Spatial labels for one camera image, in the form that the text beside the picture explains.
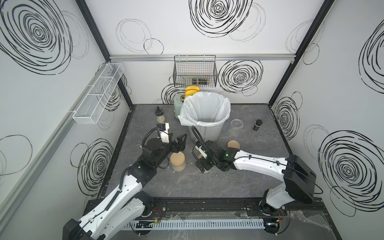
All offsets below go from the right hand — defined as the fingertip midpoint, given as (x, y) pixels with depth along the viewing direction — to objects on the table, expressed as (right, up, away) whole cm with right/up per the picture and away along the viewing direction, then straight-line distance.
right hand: (201, 160), depth 82 cm
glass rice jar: (+24, +19, +16) cm, 34 cm away
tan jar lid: (+21, +7, +14) cm, 27 cm away
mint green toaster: (-15, +36, +20) cm, 44 cm away
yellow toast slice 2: (-5, +43, +18) cm, 47 cm away
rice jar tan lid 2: (-1, +4, -9) cm, 10 cm away
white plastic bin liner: (+2, +29, +11) cm, 31 cm away
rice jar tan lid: (-13, +1, -3) cm, 13 cm away
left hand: (-12, +16, -10) cm, 22 cm away
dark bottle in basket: (-1, +46, +7) cm, 47 cm away
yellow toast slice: (-8, +40, +16) cm, 43 cm away
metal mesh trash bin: (+6, +15, +4) cm, 17 cm away
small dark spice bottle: (+38, +21, +15) cm, 46 cm away
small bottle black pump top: (-28, +28, +20) cm, 44 cm away
